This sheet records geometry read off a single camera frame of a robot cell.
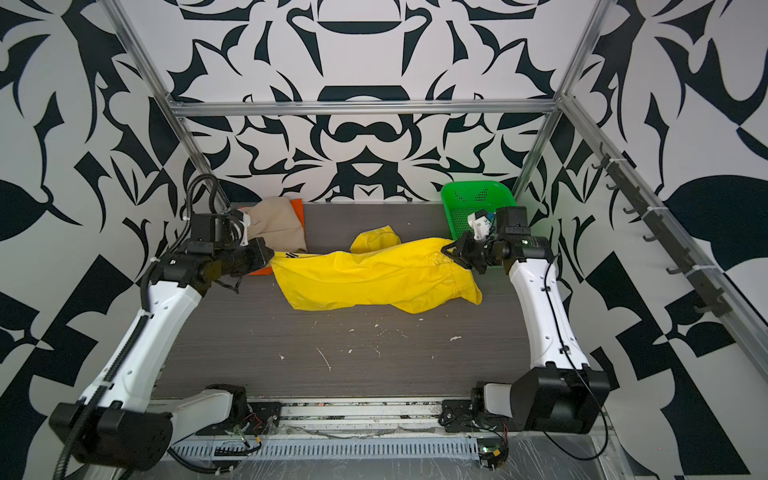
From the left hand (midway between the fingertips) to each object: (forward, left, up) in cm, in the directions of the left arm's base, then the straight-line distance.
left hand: (272, 244), depth 75 cm
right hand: (-2, -43, 0) cm, 43 cm away
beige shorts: (+28, +10, -23) cm, 38 cm away
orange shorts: (+35, +4, -24) cm, 43 cm away
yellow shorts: (-3, -36, -12) cm, 38 cm away
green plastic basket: (+42, -61, -27) cm, 79 cm away
